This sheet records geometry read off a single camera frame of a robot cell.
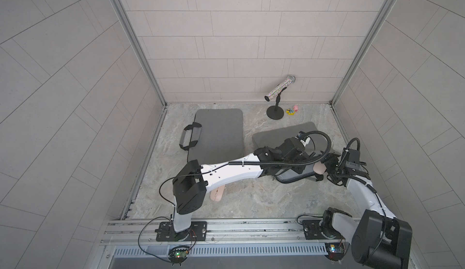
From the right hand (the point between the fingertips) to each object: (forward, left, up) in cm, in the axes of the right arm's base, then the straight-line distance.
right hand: (323, 159), depth 88 cm
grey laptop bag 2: (+18, +21, -4) cm, 28 cm away
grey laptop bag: (+16, +53, +2) cm, 55 cm away
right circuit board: (-36, +7, -5) cm, 37 cm away
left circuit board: (-34, +65, +1) cm, 73 cm away
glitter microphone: (+34, +17, +19) cm, 43 cm away
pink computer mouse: (-13, +52, -1) cm, 54 cm away
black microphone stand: (+34, +17, -1) cm, 38 cm away
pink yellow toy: (+34, +7, -2) cm, 35 cm away
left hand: (-8, +13, +14) cm, 21 cm away
